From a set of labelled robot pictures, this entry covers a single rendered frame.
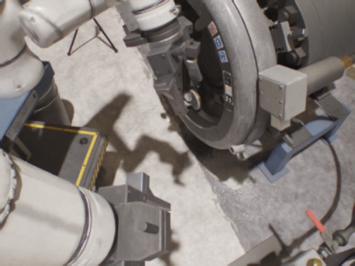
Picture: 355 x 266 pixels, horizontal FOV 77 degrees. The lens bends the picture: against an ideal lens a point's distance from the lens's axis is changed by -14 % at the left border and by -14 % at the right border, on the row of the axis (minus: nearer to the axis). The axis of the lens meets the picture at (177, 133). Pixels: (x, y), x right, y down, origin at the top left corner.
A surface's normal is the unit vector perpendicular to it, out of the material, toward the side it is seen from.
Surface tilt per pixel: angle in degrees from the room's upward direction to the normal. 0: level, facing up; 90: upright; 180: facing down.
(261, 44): 51
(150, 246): 24
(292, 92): 67
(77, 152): 0
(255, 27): 44
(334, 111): 0
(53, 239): 72
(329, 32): 57
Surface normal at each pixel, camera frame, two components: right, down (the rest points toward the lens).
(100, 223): 0.92, -0.26
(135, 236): -0.40, -0.44
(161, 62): -0.31, 0.70
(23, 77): 0.70, 0.28
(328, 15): 0.34, 0.11
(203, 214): 0.00, -0.58
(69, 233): 0.87, 0.09
